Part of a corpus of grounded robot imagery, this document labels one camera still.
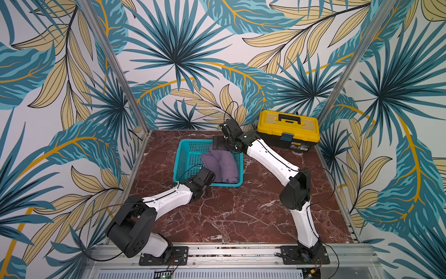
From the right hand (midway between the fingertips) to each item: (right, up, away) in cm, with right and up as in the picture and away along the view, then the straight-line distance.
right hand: (220, 143), depth 87 cm
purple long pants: (+1, -11, +2) cm, 11 cm away
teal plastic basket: (-19, -9, +13) cm, 25 cm away
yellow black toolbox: (+38, +8, +13) cm, 41 cm away
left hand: (-10, -19, +2) cm, 21 cm away
